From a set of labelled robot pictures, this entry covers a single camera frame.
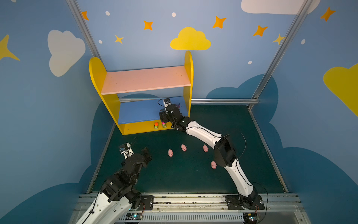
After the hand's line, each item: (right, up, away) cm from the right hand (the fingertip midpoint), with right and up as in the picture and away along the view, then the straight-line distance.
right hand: (167, 109), depth 92 cm
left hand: (-10, -24, -17) cm, 31 cm away
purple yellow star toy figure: (+7, +3, +4) cm, 9 cm away
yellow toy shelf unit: (-19, -5, -6) cm, 20 cm away
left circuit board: (-15, -57, -21) cm, 63 cm away
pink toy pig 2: (+11, -26, +4) cm, 29 cm away
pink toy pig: (+2, -30, +1) cm, 30 cm away
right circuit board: (+46, -58, -21) cm, 77 cm away
